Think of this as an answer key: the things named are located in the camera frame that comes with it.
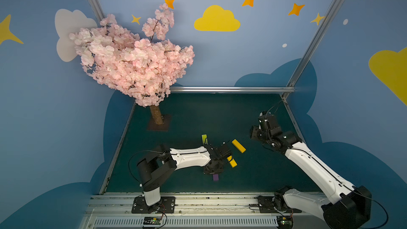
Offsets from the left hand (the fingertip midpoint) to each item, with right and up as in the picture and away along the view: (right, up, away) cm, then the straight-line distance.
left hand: (219, 169), depth 85 cm
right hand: (+19, +22, -3) cm, 30 cm away
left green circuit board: (-32, -19, -13) cm, 40 cm away
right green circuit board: (+30, -20, -12) cm, 38 cm away
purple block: (-2, -3, -3) cm, 5 cm away
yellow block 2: (+13, +11, +9) cm, 19 cm away
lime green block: (-8, +15, +14) cm, 22 cm away
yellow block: (+8, +2, +3) cm, 9 cm away
